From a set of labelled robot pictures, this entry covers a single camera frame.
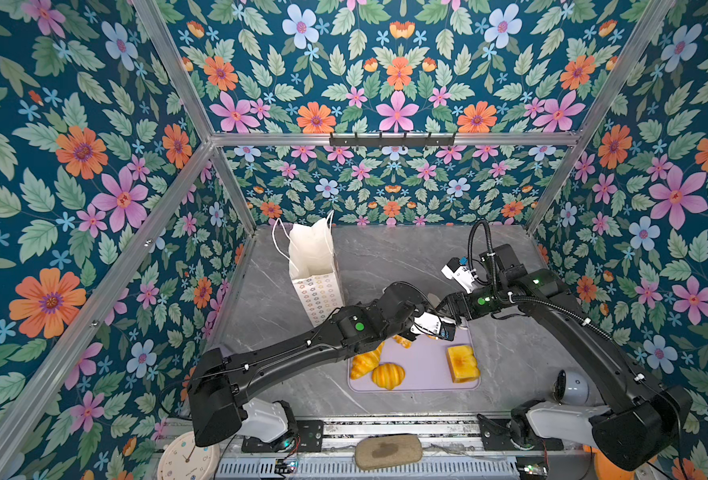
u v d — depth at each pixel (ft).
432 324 1.99
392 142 3.05
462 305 2.02
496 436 2.40
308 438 2.41
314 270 3.24
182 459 2.26
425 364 2.75
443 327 1.97
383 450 2.27
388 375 2.60
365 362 2.69
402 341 2.12
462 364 2.65
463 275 2.21
